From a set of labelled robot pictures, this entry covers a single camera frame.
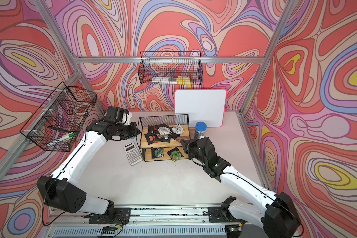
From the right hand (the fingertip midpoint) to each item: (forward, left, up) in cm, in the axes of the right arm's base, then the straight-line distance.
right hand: (179, 143), depth 76 cm
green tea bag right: (+4, +3, -19) cm, 20 cm away
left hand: (+7, +20, +2) cm, 21 cm away
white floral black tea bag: (+12, 0, -4) cm, 13 cm away
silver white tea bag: (+11, +8, -3) cm, 14 cm away
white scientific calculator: (+7, +31, -21) cm, 38 cm away
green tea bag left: (+7, +14, -20) cm, 25 cm away
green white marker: (0, +56, +7) cm, 57 cm away
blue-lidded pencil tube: (+13, -13, -4) cm, 19 cm away
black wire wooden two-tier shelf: (+7, +11, -3) cm, 13 cm away
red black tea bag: (+4, 0, -2) cm, 4 cm away
